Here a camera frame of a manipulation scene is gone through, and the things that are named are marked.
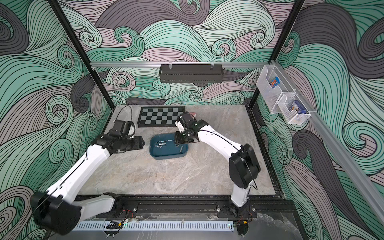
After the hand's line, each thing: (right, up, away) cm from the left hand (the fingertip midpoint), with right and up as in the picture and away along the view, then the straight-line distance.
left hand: (140, 142), depth 79 cm
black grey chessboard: (+1, +14, +31) cm, 34 cm away
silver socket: (+9, -4, +17) cm, 19 cm away
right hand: (+21, 0, +5) cm, 21 cm away
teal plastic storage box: (+10, -6, +17) cm, 20 cm away
